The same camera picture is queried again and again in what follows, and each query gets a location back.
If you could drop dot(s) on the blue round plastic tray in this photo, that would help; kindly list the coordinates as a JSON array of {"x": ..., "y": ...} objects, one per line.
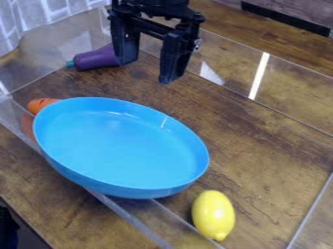
[{"x": 119, "y": 148}]

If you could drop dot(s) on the clear acrylic enclosure wall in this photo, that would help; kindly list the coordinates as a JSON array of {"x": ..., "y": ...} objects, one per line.
[{"x": 260, "y": 109}]

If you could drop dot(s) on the orange toy carrot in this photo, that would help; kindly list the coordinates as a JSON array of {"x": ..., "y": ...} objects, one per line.
[{"x": 33, "y": 107}]

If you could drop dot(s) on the dark baseboard strip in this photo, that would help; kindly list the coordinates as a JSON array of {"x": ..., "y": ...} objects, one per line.
[{"x": 295, "y": 22}]

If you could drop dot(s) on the yellow toy lemon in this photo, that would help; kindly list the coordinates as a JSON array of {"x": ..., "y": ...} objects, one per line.
[{"x": 212, "y": 215}]

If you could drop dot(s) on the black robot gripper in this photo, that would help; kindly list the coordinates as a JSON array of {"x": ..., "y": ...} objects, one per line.
[{"x": 129, "y": 18}]

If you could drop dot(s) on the purple toy eggplant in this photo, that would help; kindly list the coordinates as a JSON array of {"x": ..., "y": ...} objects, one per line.
[{"x": 93, "y": 59}]

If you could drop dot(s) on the white tiled cloth backdrop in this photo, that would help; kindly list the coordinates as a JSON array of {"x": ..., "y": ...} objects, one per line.
[{"x": 21, "y": 15}]

